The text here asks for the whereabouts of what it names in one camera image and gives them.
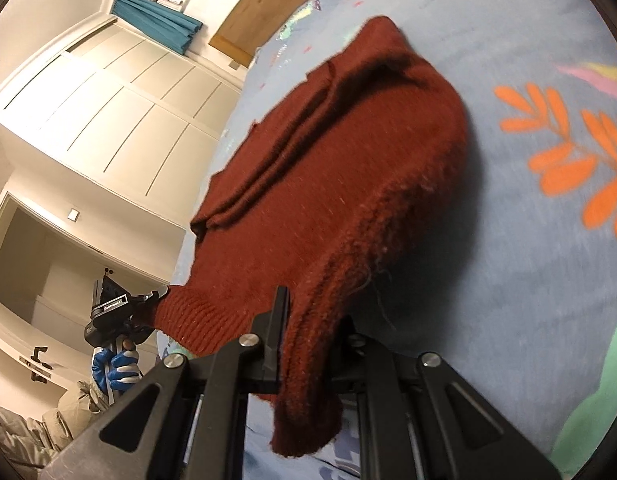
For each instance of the wooden headboard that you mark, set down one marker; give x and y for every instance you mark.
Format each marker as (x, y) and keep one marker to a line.
(268, 15)

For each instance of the white wall switch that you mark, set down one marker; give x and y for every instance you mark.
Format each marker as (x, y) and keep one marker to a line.
(73, 215)

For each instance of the person's left hand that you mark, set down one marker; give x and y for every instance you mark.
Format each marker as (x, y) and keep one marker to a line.
(121, 367)

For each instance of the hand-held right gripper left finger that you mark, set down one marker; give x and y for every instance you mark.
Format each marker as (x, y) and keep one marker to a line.
(271, 340)

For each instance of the printed blue duvet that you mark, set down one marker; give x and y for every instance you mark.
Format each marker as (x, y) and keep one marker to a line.
(488, 260)

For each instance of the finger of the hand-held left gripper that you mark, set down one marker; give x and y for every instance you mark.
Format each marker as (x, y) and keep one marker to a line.
(151, 300)

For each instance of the dark red knit sweater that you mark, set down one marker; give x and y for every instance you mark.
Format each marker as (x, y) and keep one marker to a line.
(313, 185)

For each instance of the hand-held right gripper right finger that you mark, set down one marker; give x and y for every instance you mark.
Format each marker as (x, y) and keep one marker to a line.
(358, 360)

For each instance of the teal curtain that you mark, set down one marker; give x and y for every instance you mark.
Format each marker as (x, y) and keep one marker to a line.
(158, 20)

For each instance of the white wardrobe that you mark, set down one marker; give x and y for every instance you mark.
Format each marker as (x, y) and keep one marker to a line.
(113, 110)

